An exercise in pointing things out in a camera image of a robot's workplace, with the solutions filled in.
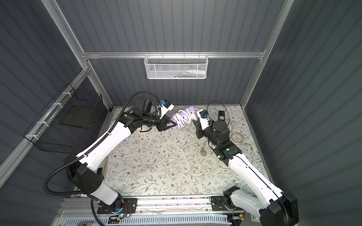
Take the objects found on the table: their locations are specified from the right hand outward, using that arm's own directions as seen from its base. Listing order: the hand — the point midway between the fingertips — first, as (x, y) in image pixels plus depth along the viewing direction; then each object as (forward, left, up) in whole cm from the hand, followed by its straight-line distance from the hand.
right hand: (197, 119), depth 72 cm
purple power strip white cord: (-2, +10, +2) cm, 10 cm away
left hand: (-2, +11, -1) cm, 12 cm away
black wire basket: (-3, +71, -2) cm, 71 cm away
